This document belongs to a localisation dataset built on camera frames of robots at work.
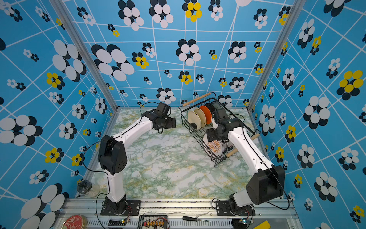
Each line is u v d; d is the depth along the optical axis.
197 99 0.99
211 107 1.01
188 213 0.72
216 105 1.05
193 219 0.71
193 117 1.02
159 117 0.71
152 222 0.68
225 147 0.86
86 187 0.71
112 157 0.50
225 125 0.56
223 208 0.73
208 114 0.99
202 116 0.98
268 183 0.40
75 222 0.67
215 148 0.88
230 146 0.89
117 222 0.72
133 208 0.73
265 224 0.68
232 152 0.74
